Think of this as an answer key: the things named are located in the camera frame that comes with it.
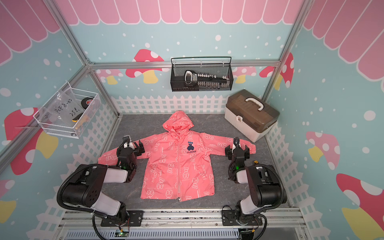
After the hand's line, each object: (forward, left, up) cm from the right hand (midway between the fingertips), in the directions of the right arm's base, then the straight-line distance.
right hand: (238, 145), depth 93 cm
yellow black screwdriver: (-9, -11, -6) cm, 15 cm away
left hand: (+1, +65, +2) cm, 66 cm away
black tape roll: (+12, +86, +27) cm, 91 cm away
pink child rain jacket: (-8, +37, -7) cm, 39 cm away
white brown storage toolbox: (+15, -8, +12) cm, 21 cm away
